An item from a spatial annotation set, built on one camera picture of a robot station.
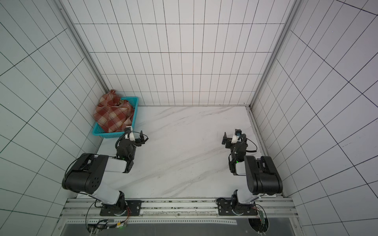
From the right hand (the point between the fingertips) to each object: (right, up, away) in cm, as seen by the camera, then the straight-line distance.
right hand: (236, 132), depth 90 cm
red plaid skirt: (-85, +11, +12) cm, 87 cm away
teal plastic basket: (-91, 0, +5) cm, 91 cm away
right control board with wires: (+5, -42, -22) cm, 48 cm away
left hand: (-66, -1, +3) cm, 66 cm away
